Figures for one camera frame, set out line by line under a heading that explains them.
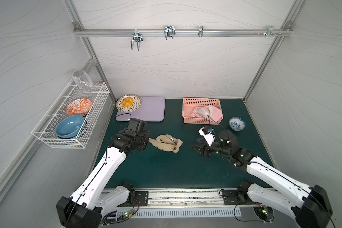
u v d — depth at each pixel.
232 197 0.73
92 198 0.38
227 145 0.58
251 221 0.68
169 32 0.76
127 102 1.14
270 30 0.77
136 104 1.16
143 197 0.73
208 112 1.05
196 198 0.75
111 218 0.69
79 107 0.71
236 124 1.04
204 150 0.66
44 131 0.55
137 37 0.78
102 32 0.81
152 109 1.11
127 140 0.51
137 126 0.56
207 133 0.65
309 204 0.39
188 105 1.15
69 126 0.62
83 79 0.73
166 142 0.84
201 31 0.79
